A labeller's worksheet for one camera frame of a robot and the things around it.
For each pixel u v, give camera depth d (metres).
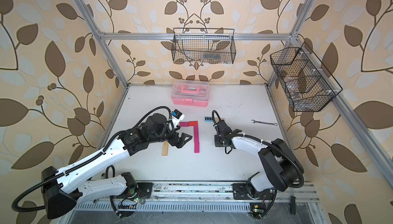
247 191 0.66
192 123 0.98
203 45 0.96
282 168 0.43
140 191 0.74
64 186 0.39
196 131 0.95
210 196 0.74
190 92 1.03
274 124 0.99
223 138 0.72
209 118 0.99
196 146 0.89
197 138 0.93
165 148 0.89
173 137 0.63
